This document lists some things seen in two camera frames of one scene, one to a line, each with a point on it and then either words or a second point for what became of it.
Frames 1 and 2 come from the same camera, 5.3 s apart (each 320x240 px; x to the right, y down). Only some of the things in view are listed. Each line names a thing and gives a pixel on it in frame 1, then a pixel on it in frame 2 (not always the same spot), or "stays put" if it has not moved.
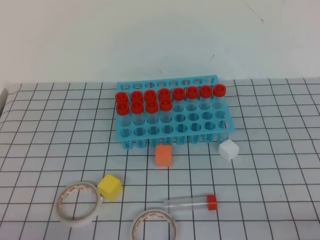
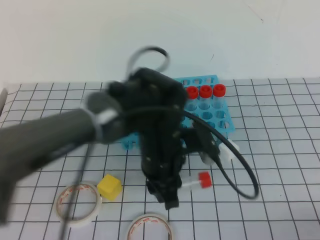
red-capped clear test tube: (209, 203) -> (205, 180)
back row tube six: (192, 97) stays put
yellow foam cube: (110, 187) stays put
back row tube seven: (205, 94) stays put
